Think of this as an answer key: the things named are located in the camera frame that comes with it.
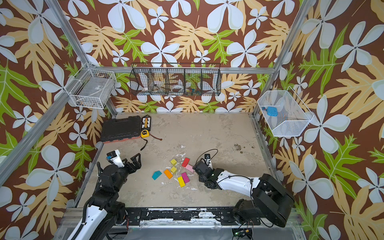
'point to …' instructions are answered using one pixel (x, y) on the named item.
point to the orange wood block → (168, 173)
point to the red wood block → (185, 162)
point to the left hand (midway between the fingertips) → (133, 155)
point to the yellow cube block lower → (173, 169)
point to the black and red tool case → (120, 128)
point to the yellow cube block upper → (173, 162)
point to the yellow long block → (181, 181)
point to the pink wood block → (189, 168)
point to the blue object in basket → (271, 111)
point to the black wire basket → (176, 79)
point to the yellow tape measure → (143, 135)
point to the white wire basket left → (94, 88)
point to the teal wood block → (156, 175)
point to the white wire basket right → (293, 115)
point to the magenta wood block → (185, 177)
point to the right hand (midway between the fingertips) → (202, 172)
